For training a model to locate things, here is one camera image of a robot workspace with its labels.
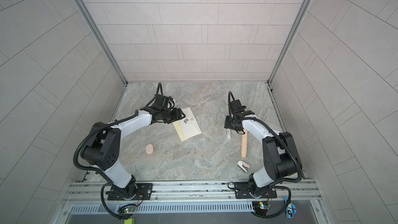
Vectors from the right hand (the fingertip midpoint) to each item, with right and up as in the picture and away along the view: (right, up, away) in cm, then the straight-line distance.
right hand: (227, 124), depth 91 cm
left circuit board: (-45, -31, -27) cm, 60 cm away
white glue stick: (0, -5, -2) cm, 6 cm away
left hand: (-24, +6, -1) cm, 25 cm away
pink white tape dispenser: (+6, -18, -14) cm, 24 cm away
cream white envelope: (-23, -2, +3) cm, 23 cm away
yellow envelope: (-30, -2, +2) cm, 30 cm away
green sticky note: (-43, -34, -28) cm, 62 cm away
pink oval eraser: (-44, -12, -8) cm, 46 cm away
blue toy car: (+24, -32, -25) cm, 47 cm away
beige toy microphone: (+8, -9, -7) cm, 14 cm away
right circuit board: (+11, -33, -23) cm, 42 cm away
